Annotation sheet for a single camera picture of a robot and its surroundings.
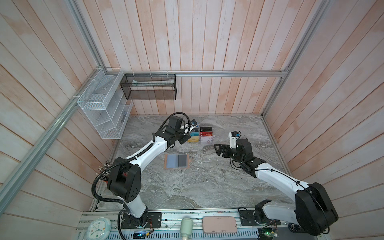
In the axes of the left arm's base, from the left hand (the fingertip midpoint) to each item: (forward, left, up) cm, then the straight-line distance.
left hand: (186, 133), depth 88 cm
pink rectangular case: (-45, -17, -15) cm, 50 cm away
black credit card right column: (+10, -13, -8) cm, 19 cm away
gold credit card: (+5, -5, -14) cm, 16 cm away
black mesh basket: (+36, +26, +8) cm, 45 cm away
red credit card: (+8, -13, -11) cm, 19 cm away
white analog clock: (-47, +41, -14) cm, 64 cm away
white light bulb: (-47, 0, -8) cm, 47 cm away
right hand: (-6, -20, -3) cm, 21 cm away
